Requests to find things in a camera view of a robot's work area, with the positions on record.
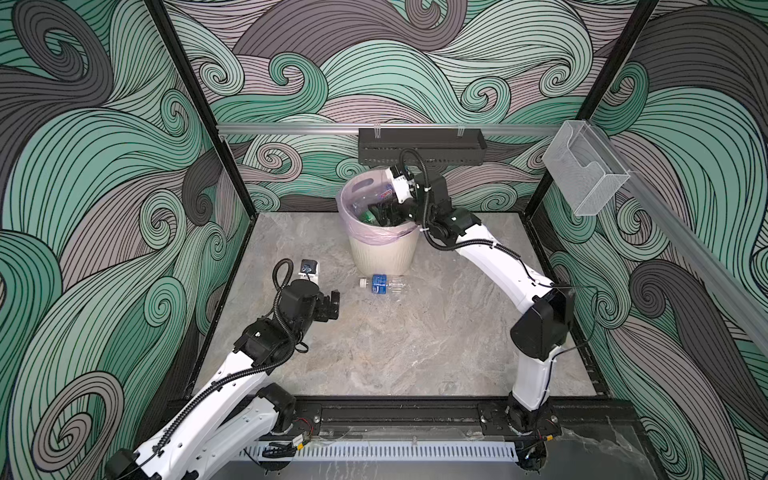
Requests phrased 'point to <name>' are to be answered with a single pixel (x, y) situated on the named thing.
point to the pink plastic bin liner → (355, 184)
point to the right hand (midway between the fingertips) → (382, 199)
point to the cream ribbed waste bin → (376, 250)
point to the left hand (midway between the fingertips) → (320, 287)
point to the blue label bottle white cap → (381, 284)
